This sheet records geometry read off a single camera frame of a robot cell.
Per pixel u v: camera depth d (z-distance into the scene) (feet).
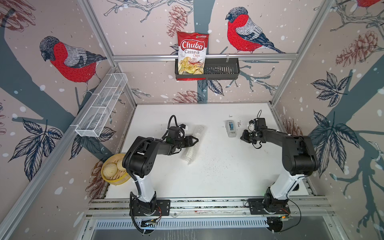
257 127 2.64
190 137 2.94
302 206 2.48
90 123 2.32
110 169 2.57
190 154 2.87
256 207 2.39
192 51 2.74
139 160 1.62
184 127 3.01
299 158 1.65
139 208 2.22
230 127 3.33
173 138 2.60
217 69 3.51
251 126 2.99
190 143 2.82
